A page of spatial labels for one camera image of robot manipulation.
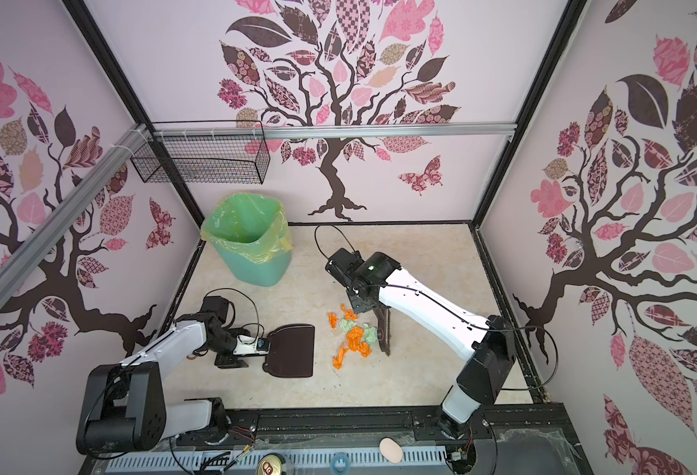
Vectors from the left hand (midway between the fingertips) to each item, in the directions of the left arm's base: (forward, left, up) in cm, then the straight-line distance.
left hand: (242, 351), depth 87 cm
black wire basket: (+54, +16, +34) cm, 65 cm away
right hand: (+8, -38, +20) cm, 44 cm away
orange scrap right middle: (+5, -34, +1) cm, 35 cm away
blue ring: (-27, -31, +1) cm, 41 cm away
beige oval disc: (-25, -43, +2) cm, 50 cm away
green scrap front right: (+5, -39, +1) cm, 39 cm away
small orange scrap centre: (+10, -27, +2) cm, 29 cm away
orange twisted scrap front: (-3, -30, +1) cm, 30 cm away
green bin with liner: (+40, +3, +9) cm, 42 cm away
